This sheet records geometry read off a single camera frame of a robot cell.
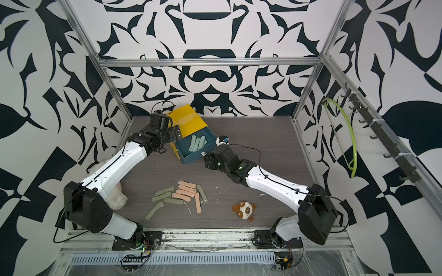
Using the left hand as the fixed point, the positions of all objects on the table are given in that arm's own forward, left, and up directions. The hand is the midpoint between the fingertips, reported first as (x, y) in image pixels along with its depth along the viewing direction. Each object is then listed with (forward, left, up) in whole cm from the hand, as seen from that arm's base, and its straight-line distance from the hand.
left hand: (169, 129), depth 84 cm
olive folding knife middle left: (-25, +6, -22) cm, 33 cm away
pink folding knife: (-20, -6, -23) cm, 31 cm away
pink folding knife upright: (-28, -13, -23) cm, 38 cm away
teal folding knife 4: (-4, -17, -7) cm, 19 cm away
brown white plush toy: (-33, -35, -19) cm, 52 cm away
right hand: (-13, -18, -4) cm, 22 cm away
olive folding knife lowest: (-31, +8, -22) cm, 39 cm away
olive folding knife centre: (-26, +1, -23) cm, 35 cm away
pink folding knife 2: (-23, -8, -23) cm, 34 cm away
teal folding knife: (-1, -11, -7) cm, 13 cm away
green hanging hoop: (-14, -77, +11) cm, 79 cm away
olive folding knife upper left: (-21, +4, -23) cm, 31 cm away
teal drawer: (-7, -7, -4) cm, 11 cm away
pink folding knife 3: (-24, -5, -23) cm, 34 cm away
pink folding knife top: (-19, -9, -21) cm, 30 cm away
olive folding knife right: (-24, -16, -23) cm, 37 cm away
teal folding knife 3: (-1, -16, -7) cm, 17 cm away
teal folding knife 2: (-4, -13, -7) cm, 15 cm away
